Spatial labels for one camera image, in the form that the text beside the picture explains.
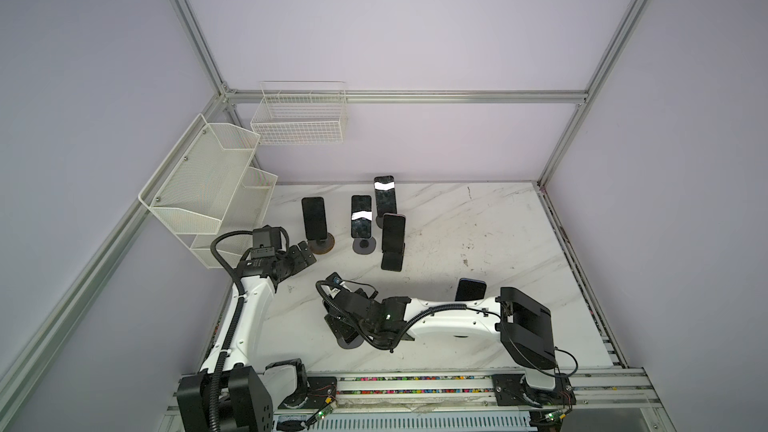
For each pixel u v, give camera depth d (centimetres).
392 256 98
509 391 73
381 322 57
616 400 73
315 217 98
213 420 35
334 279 67
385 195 101
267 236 62
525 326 48
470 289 76
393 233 91
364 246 102
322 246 101
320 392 73
